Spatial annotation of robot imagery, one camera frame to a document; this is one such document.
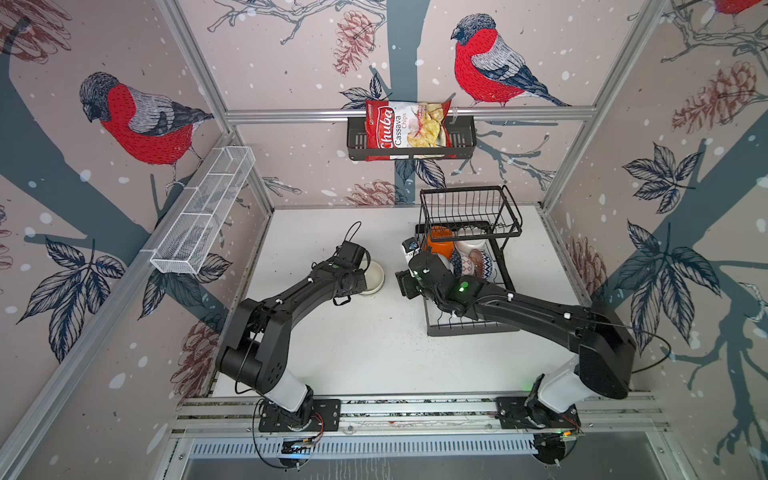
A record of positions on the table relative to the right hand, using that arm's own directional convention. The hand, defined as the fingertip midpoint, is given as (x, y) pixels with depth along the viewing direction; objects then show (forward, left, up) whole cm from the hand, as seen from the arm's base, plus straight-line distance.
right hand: (400, 276), depth 82 cm
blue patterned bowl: (+9, -17, -5) cm, 20 cm away
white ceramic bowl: (+20, -22, -10) cm, 31 cm away
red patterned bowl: (+16, -25, -12) cm, 32 cm away
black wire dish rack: (+22, -21, +3) cm, 30 cm away
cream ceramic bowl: (+7, +9, -12) cm, 17 cm away
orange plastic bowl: (+17, -14, -9) cm, 24 cm away
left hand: (+3, +14, -9) cm, 17 cm away
